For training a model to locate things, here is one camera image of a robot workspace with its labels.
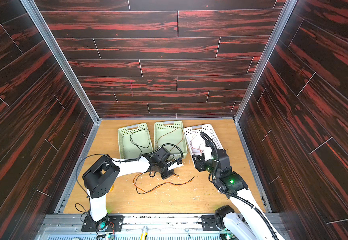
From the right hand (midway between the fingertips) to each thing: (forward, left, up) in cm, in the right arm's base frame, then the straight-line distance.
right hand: (201, 153), depth 76 cm
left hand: (-1, +14, -20) cm, 25 cm away
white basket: (+20, -1, -18) cm, 27 cm away
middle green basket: (+31, +18, -20) cm, 41 cm away
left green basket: (+21, +45, -19) cm, 53 cm away
